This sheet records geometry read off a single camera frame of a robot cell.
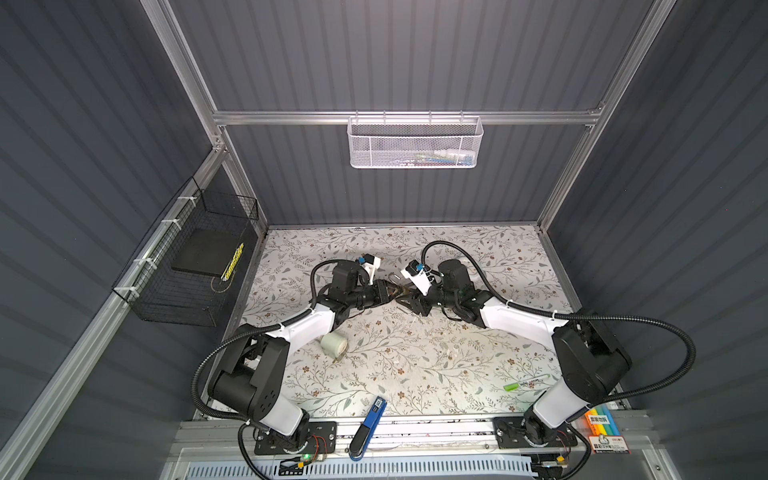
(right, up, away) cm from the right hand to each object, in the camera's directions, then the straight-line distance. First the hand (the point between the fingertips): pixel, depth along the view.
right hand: (405, 293), depth 85 cm
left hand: (-1, +1, -1) cm, 2 cm away
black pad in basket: (-51, +12, -10) cm, 54 cm away
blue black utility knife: (-12, -33, -16) cm, 38 cm away
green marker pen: (+30, -24, -5) cm, 39 cm away
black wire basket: (-57, +2, -18) cm, 60 cm away
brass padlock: (-1, +1, -1) cm, 2 cm away
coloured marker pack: (+48, -33, -13) cm, 60 cm away
